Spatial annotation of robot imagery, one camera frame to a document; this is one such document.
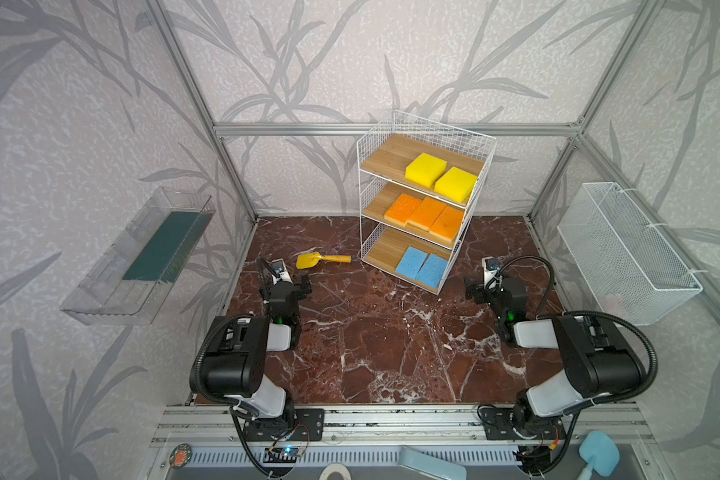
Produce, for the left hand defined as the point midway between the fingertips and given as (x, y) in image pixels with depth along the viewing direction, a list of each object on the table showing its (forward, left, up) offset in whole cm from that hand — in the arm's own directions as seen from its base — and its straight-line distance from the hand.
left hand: (290, 263), depth 92 cm
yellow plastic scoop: (+8, -3, -10) cm, 14 cm away
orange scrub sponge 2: (+4, -47, +16) cm, 50 cm away
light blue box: (-50, -41, -4) cm, 65 cm away
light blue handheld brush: (-47, -80, -7) cm, 93 cm away
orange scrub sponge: (+7, -41, +16) cm, 45 cm away
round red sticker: (-48, +18, -9) cm, 53 cm away
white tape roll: (-50, -18, -9) cm, 54 cm away
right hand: (+1, -61, -1) cm, 61 cm away
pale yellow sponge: (+10, -35, +15) cm, 39 cm away
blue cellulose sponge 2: (+4, -46, -9) cm, 47 cm away
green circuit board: (-48, -4, -12) cm, 50 cm away
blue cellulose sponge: (+6, -39, -8) cm, 40 cm away
